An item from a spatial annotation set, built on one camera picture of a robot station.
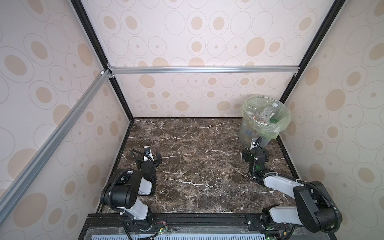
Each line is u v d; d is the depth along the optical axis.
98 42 0.80
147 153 0.75
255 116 0.89
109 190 0.44
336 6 0.68
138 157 0.81
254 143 1.00
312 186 0.46
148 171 0.68
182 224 0.75
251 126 0.85
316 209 0.42
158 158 0.85
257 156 0.66
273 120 0.93
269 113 0.91
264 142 1.01
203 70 0.90
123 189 0.45
